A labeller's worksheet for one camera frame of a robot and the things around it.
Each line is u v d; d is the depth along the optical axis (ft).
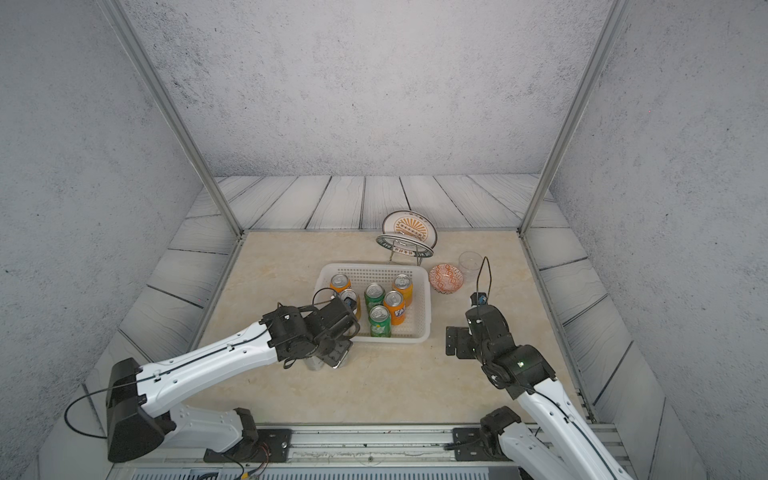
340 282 2.99
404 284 2.99
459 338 2.19
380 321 2.73
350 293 2.92
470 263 3.43
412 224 3.33
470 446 2.36
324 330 1.82
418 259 3.46
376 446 2.43
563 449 1.38
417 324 3.05
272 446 2.38
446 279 3.43
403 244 3.25
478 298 2.20
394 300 2.86
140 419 1.29
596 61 2.54
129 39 2.41
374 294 2.92
